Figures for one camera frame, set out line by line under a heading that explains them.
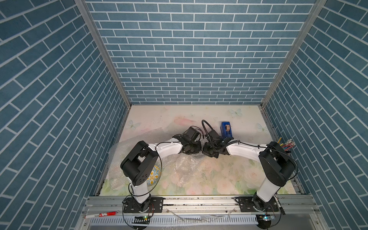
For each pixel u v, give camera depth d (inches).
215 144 28.2
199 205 29.7
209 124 33.2
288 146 31.2
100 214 27.6
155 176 32.5
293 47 34.1
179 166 34.2
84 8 27.8
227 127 38.8
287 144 31.1
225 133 37.9
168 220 30.3
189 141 28.3
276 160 20.9
